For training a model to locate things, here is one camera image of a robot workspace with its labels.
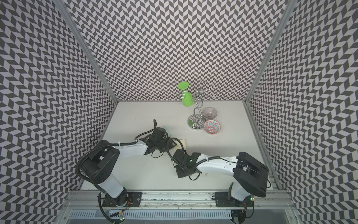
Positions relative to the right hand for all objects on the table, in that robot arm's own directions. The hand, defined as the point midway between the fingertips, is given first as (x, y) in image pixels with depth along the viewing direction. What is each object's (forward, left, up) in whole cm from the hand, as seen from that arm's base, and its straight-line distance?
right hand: (182, 174), depth 80 cm
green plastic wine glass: (+46, -4, +17) cm, 49 cm away
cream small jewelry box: (+11, +1, +15) cm, 18 cm away
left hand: (+17, +4, +2) cm, 18 cm away
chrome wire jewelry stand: (+38, -10, +1) cm, 39 cm away
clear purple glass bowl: (+45, -21, +1) cm, 50 cm away
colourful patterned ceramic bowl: (+33, -22, 0) cm, 40 cm away
